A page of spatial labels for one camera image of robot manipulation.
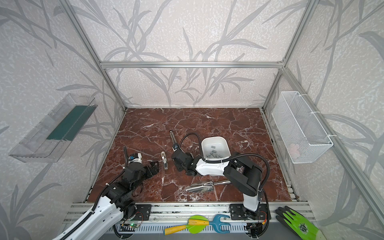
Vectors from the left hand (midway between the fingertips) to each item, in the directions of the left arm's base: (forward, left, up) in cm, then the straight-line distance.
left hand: (156, 161), depth 83 cm
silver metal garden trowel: (-12, -28, -6) cm, 31 cm away
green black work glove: (-29, -72, -4) cm, 78 cm away
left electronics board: (-30, +9, -9) cm, 33 cm away
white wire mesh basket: (-1, -67, +29) cm, 73 cm away
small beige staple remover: (+2, -4, -6) cm, 7 cm away
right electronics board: (-30, -53, -11) cm, 62 cm away
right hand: (+6, -13, -3) cm, 14 cm away
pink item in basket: (0, -71, +15) cm, 73 cm away
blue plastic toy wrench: (-29, -33, -3) cm, 44 cm away
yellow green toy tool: (-29, -24, -4) cm, 38 cm away
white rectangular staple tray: (+12, -35, -7) cm, 38 cm away
